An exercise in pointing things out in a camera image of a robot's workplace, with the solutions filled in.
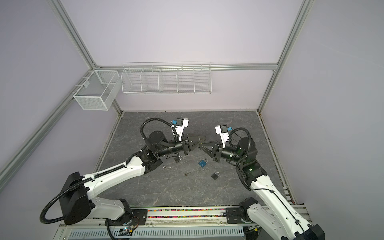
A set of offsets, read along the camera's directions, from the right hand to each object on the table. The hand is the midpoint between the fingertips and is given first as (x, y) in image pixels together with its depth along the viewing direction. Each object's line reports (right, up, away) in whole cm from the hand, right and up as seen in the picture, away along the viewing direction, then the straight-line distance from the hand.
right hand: (199, 147), depth 63 cm
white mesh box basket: (-68, +31, +37) cm, 84 cm away
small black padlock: (-13, -12, +31) cm, 36 cm away
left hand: (+3, +2, -2) cm, 4 cm away
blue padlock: (+2, -14, +29) cm, 32 cm away
